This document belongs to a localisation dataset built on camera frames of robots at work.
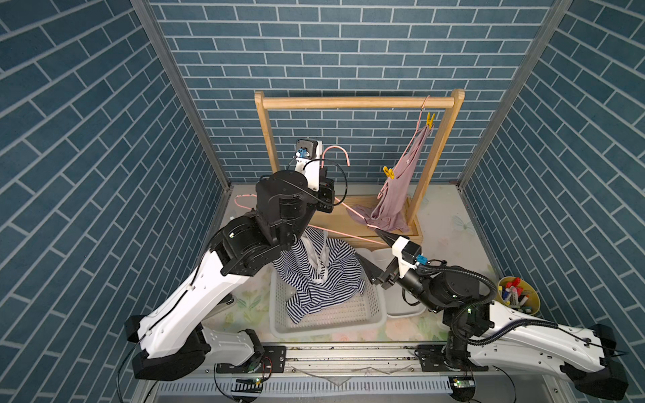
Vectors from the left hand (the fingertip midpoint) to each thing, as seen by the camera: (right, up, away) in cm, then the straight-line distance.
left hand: (336, 170), depth 54 cm
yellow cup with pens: (+54, -34, +20) cm, 67 cm away
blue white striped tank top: (-5, -27, +20) cm, 34 cm away
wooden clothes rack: (+2, -10, +57) cm, 58 cm away
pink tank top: (+21, -9, +40) cm, 46 cm away
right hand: (+9, -16, +3) cm, 18 cm away
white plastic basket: (+10, -43, +29) cm, 52 cm away
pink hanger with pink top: (+22, -1, +30) cm, 37 cm away
